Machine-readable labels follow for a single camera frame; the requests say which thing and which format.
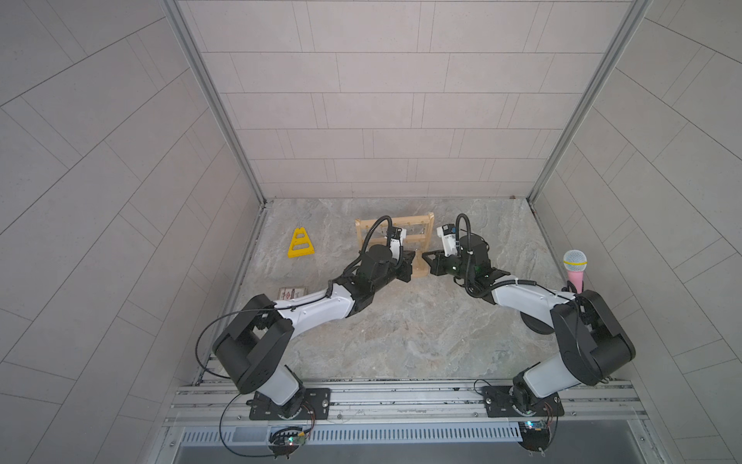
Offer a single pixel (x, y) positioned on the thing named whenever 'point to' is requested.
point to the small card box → (290, 293)
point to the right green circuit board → (535, 434)
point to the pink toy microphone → (575, 262)
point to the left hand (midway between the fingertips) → (419, 252)
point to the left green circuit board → (284, 441)
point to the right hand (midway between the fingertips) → (422, 255)
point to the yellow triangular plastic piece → (300, 244)
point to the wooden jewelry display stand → (421, 258)
